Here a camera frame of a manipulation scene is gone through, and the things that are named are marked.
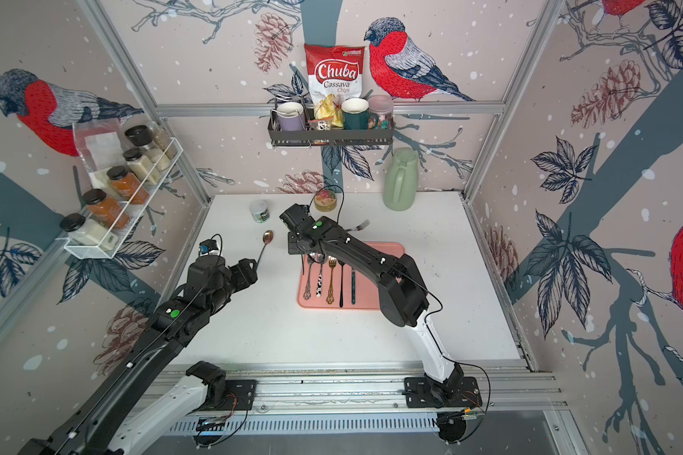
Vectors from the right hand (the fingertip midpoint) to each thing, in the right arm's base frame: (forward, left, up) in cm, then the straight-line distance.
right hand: (297, 243), depth 90 cm
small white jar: (+21, +20, -8) cm, 30 cm away
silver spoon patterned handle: (-7, -7, -13) cm, 16 cm away
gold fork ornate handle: (-13, -11, -13) cm, 21 cm away
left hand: (-11, +9, +8) cm, 17 cm away
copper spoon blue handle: (+11, +15, -12) cm, 22 cm away
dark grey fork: (+18, -20, -12) cm, 29 cm away
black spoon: (-7, -14, -13) cm, 21 cm away
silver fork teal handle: (-8, -18, -13) cm, 24 cm away
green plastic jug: (+24, -35, +4) cm, 42 cm away
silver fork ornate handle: (-11, -3, -13) cm, 18 cm away
